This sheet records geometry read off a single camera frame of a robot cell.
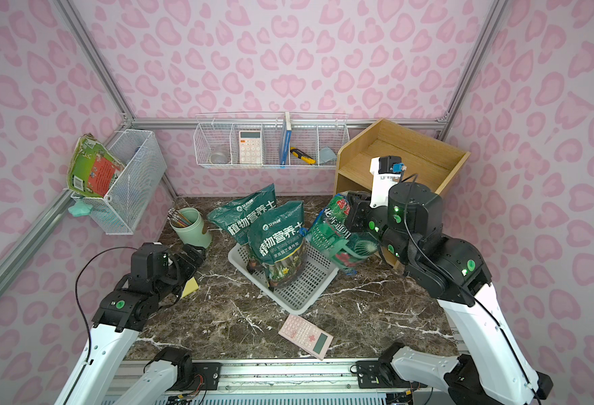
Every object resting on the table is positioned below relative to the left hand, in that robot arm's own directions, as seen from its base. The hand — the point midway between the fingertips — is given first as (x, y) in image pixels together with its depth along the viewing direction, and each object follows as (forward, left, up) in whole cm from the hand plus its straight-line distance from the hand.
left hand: (198, 253), depth 73 cm
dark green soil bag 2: (+6, -22, -2) cm, 23 cm away
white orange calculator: (+43, -10, +6) cm, 44 cm away
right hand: (0, -40, +24) cm, 47 cm away
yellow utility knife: (+42, -30, +2) cm, 52 cm away
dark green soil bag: (+13, -9, +1) cm, 15 cm away
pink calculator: (-16, -31, -23) cm, 42 cm away
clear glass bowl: (+40, +2, +3) cm, 40 cm away
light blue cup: (+45, -39, 0) cm, 60 cm away
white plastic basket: (+4, -35, -23) cm, 42 cm away
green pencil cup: (+19, +13, -11) cm, 26 cm away
